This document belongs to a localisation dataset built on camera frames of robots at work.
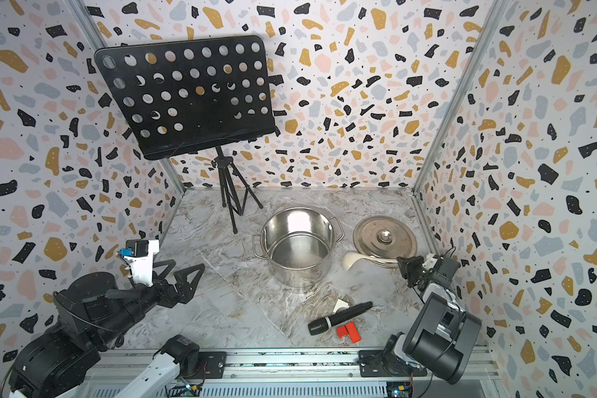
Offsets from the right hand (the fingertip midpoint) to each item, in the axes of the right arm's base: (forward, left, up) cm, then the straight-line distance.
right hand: (401, 257), depth 89 cm
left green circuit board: (-40, +66, -8) cm, 78 cm away
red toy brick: (-23, +19, -7) cm, 31 cm away
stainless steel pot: (+9, +38, -5) cm, 39 cm away
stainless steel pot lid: (+13, +2, -7) cm, 15 cm away
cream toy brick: (-15, +22, -6) cm, 27 cm away
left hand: (-19, +58, +28) cm, 68 cm away
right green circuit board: (-38, +6, -10) cm, 40 cm away
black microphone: (-22, +28, -4) cm, 36 cm away
